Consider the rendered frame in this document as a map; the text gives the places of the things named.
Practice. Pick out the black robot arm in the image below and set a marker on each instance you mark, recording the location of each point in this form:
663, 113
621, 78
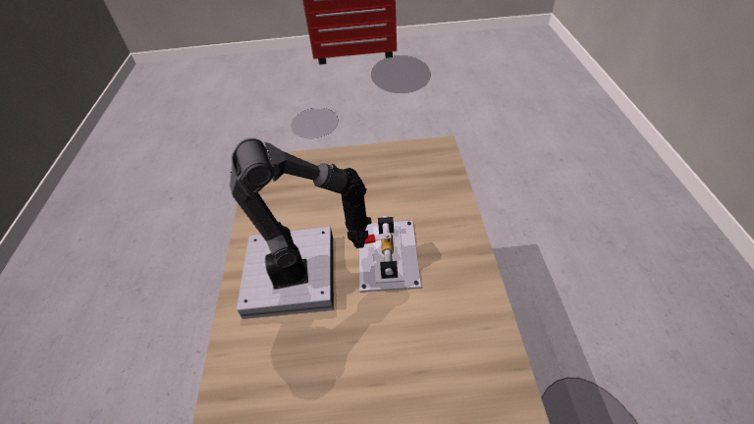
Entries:
258, 169

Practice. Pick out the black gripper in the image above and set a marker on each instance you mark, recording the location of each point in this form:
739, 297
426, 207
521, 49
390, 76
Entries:
356, 229

